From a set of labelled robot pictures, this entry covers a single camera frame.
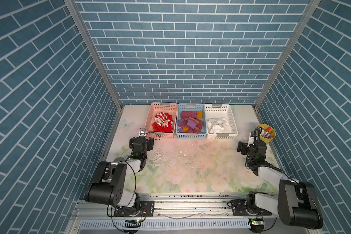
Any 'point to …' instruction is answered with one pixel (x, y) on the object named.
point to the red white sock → (158, 128)
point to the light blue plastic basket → (191, 107)
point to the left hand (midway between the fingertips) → (145, 137)
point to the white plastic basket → (212, 110)
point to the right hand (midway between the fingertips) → (249, 142)
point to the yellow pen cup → (266, 132)
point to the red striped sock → (164, 119)
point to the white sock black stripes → (216, 125)
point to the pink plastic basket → (155, 107)
